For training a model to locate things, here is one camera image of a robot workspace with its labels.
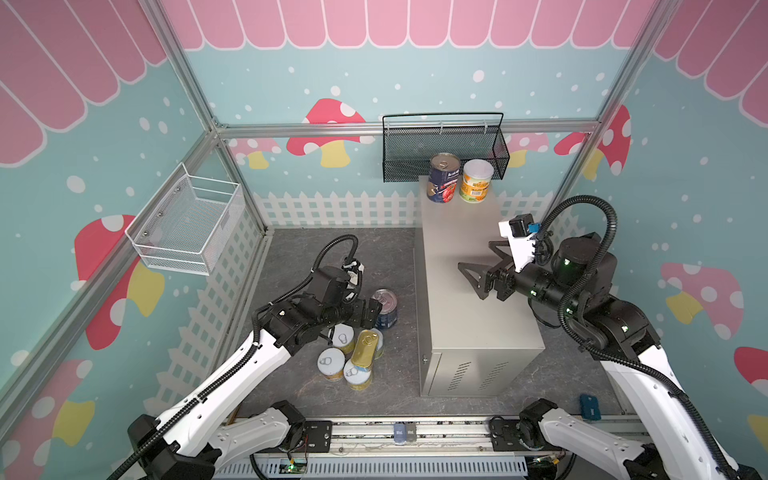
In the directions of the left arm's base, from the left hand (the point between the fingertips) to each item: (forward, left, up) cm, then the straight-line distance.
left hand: (363, 308), depth 74 cm
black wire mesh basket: (+54, -11, +10) cm, 56 cm away
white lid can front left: (-8, +9, -16) cm, 20 cm away
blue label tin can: (+5, -6, -11) cm, 13 cm away
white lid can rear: (0, +7, -15) cm, 17 cm away
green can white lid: (-4, -4, -16) cm, 17 cm away
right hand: (+1, -24, +20) cm, 31 cm away
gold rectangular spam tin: (-4, 0, -15) cm, 16 cm away
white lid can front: (-12, +2, -16) cm, 20 cm away
